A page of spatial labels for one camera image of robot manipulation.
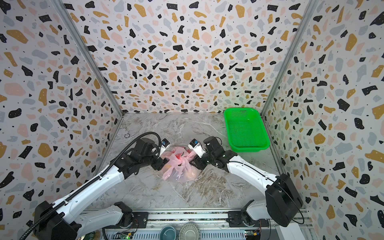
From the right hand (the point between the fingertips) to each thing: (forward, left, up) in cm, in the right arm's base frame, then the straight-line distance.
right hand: (190, 158), depth 80 cm
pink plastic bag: (-4, +7, -6) cm, 9 cm away
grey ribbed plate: (-31, -1, -14) cm, 34 cm away
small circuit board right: (-32, -31, -16) cm, 47 cm away
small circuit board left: (-33, +30, -14) cm, 47 cm away
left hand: (+1, +14, +3) cm, 14 cm away
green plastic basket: (+33, -40, -17) cm, 54 cm away
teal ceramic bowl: (-32, +9, -14) cm, 36 cm away
